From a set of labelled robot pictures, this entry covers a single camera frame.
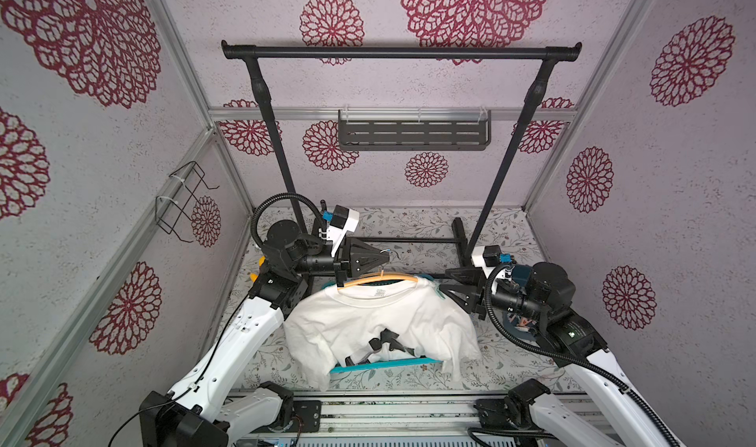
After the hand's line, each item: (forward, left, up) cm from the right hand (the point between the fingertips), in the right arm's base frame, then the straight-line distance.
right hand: (445, 278), depth 62 cm
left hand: (0, +13, +6) cm, 14 cm away
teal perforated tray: (-11, +13, -23) cm, 28 cm away
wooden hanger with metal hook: (-1, +14, +2) cm, 14 cm away
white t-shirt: (-6, +22, -8) cm, 24 cm away
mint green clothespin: (-2, +2, -1) cm, 3 cm away
